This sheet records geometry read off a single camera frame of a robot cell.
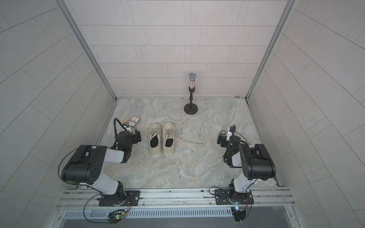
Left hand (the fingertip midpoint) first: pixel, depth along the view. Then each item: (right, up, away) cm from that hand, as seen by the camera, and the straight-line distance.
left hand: (133, 129), depth 95 cm
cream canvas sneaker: (+16, +1, -6) cm, 17 cm away
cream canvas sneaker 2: (+25, 0, -6) cm, 26 cm away
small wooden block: (-8, +6, +6) cm, 11 cm away
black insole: (+17, -6, -10) cm, 21 cm away
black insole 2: (+26, -6, -10) cm, 29 cm away
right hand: (+63, -2, 0) cm, 64 cm away
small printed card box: (-1, +5, +4) cm, 7 cm away
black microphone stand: (+40, +15, +15) cm, 45 cm away
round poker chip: (+61, -2, +1) cm, 61 cm away
